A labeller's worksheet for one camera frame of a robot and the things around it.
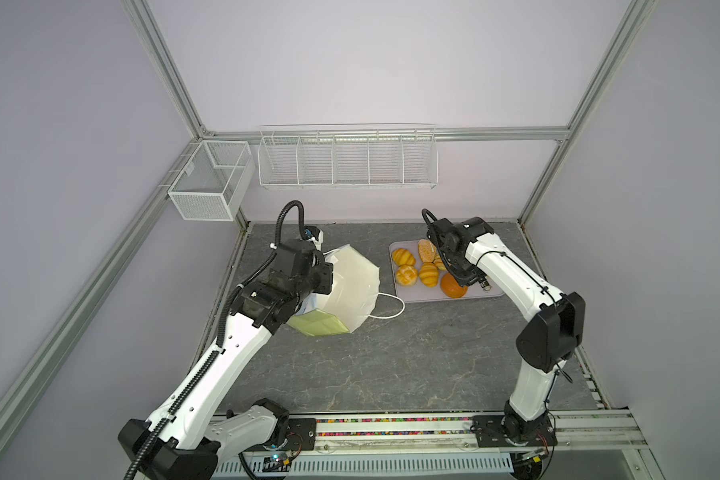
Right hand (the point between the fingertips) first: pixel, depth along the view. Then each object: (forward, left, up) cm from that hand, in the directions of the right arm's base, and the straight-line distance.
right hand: (482, 273), depth 81 cm
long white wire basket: (+40, +38, +11) cm, 56 cm away
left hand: (-4, +41, +8) cm, 43 cm away
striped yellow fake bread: (+9, +12, -13) cm, 20 cm away
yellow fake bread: (+10, +19, -15) cm, 26 cm away
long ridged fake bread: (-6, +15, +13) cm, 20 cm away
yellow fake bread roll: (+18, +20, -16) cm, 31 cm away
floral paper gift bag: (0, +38, -17) cm, 42 cm away
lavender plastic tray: (+6, +15, -20) cm, 26 cm away
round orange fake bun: (+6, +5, -15) cm, 17 cm away
